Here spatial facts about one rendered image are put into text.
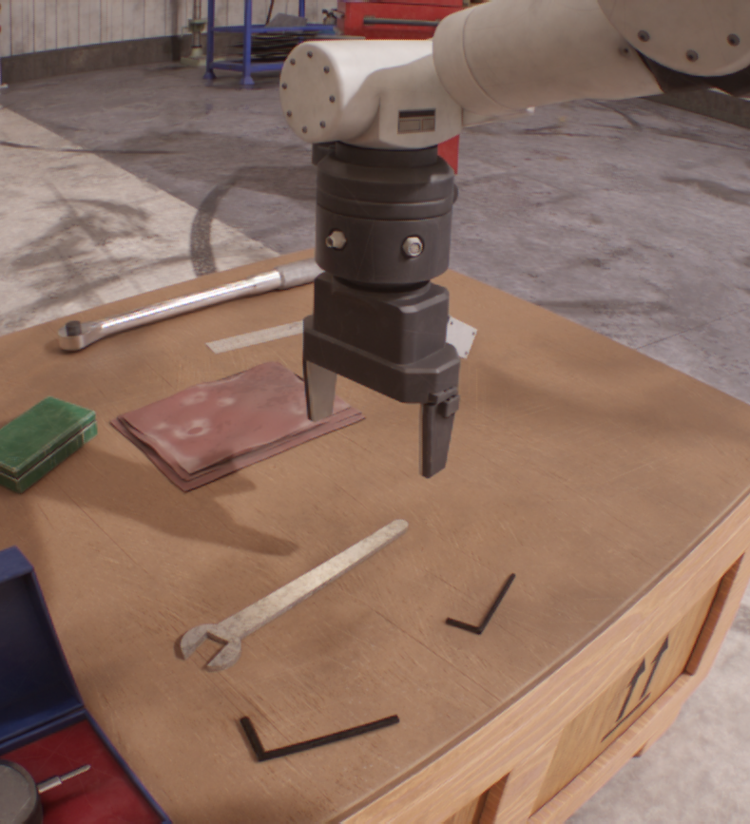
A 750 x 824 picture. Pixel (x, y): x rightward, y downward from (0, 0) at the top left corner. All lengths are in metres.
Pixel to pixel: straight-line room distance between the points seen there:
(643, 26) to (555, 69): 0.09
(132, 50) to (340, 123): 10.24
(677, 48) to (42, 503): 0.63
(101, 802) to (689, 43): 0.49
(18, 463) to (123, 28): 10.06
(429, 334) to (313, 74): 0.19
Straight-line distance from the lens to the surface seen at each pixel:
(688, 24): 0.31
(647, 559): 0.71
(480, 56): 0.42
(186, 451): 0.77
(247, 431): 0.80
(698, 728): 1.23
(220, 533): 0.69
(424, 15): 3.20
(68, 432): 0.80
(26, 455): 0.77
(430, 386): 0.54
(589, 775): 0.98
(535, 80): 0.41
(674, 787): 1.15
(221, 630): 0.59
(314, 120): 0.49
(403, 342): 0.53
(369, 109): 0.48
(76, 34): 10.56
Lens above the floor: 0.89
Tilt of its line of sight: 28 degrees down
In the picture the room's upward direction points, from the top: 2 degrees clockwise
